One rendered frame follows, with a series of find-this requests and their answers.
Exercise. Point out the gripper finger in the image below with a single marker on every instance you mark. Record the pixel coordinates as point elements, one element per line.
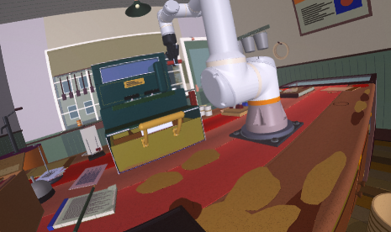
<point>169,58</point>
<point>176,56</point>

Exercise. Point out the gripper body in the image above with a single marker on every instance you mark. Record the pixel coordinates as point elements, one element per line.
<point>169,42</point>

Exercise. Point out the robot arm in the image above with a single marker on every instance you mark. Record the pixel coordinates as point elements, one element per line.
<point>227,42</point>

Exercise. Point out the grey metal cup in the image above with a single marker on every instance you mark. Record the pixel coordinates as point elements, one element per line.
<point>248,44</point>
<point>261,40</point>

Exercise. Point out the olive yellow register drawer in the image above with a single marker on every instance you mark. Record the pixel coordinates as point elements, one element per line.
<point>156,149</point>

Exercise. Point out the open blue ledger book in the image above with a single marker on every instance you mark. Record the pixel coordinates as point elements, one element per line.
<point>101,202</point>

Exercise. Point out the white framed green door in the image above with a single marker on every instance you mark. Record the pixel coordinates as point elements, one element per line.
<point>198,64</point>

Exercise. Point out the red cylinder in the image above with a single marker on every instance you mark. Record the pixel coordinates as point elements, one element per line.
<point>192,98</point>

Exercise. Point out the dark green pendant lamp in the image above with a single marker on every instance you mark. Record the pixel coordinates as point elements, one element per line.
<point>137,9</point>

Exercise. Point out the white tin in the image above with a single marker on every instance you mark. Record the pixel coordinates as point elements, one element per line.
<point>202,111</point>
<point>209,111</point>

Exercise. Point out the tan wooden board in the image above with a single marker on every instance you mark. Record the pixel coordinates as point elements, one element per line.
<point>233,112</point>

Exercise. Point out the white framed window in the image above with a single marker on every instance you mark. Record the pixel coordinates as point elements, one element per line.
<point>72,58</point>

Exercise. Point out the small orange can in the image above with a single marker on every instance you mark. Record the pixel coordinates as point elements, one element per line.
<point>79,123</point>

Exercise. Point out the white card stand black base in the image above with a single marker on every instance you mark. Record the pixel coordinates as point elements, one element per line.
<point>90,140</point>

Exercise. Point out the brown flat book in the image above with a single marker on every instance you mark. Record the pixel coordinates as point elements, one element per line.
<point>296,91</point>

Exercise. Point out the pink printed paper sheet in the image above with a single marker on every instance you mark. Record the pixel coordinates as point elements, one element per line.
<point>88,177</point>

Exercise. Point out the tan paper sheet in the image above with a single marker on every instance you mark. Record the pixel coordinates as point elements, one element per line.
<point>338,88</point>

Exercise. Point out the paper spike with papers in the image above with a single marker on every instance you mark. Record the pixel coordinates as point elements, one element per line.
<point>51,175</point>

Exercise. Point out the green pencil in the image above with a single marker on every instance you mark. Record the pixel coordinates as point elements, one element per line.
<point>84,209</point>

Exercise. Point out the black pipe tap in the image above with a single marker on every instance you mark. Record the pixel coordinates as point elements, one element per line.
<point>9,128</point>

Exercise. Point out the grey desk bell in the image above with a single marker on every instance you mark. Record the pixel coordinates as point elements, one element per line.
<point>42,190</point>

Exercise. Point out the brown wooden box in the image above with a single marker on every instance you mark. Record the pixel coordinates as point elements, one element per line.
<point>13,206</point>

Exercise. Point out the cream plate stack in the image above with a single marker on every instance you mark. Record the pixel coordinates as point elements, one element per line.
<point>386,214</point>

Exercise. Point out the green wall shelf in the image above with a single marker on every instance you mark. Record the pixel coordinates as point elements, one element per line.
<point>253,32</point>

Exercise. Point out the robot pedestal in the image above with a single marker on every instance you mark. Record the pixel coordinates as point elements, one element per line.
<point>266,120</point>

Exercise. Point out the brown framed wall poster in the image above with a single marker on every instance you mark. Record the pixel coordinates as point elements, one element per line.
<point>320,14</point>

